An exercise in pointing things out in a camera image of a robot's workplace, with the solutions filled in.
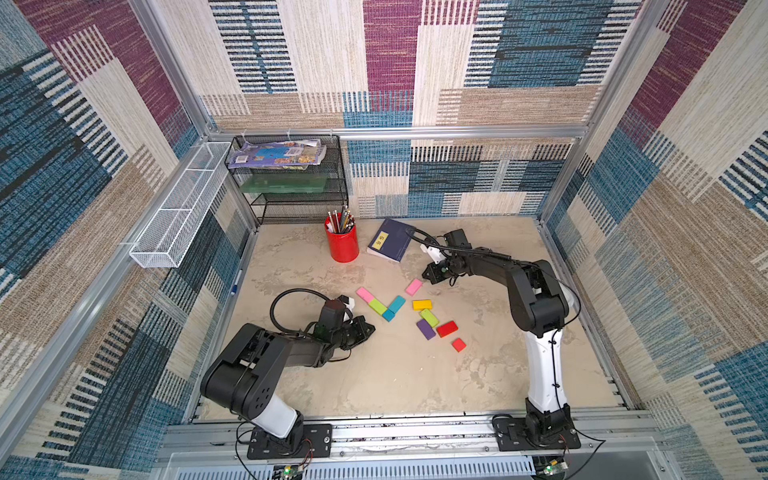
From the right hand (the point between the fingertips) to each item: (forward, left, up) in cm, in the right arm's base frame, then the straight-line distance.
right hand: (429, 277), depth 104 cm
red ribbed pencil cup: (+8, +29, +12) cm, 32 cm away
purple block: (-19, +3, +1) cm, 20 cm away
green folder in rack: (+27, +50, +20) cm, 60 cm away
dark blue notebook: (+15, +13, +2) cm, 20 cm away
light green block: (-16, +2, +1) cm, 16 cm away
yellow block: (-11, +5, +1) cm, 12 cm away
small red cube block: (-24, -6, 0) cm, 25 cm away
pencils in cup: (+13, +30, +14) cm, 36 cm away
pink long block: (-7, +22, +1) cm, 23 cm away
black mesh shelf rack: (+29, +55, +6) cm, 63 cm away
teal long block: (-11, +11, +1) cm, 16 cm away
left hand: (-19, +17, +1) cm, 26 cm away
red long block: (-19, -4, 0) cm, 20 cm away
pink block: (-4, +6, +1) cm, 7 cm away
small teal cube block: (-15, +14, +2) cm, 21 cm away
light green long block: (-12, +17, +1) cm, 21 cm away
